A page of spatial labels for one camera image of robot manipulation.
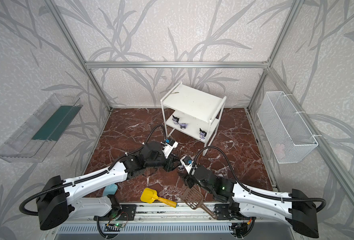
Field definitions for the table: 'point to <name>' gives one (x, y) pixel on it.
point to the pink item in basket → (278, 150)
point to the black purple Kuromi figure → (175, 120)
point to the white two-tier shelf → (192, 112)
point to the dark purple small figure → (183, 125)
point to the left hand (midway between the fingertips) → (182, 158)
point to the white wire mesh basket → (288, 138)
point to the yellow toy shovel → (149, 195)
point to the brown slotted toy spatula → (194, 200)
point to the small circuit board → (118, 225)
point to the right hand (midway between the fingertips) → (182, 164)
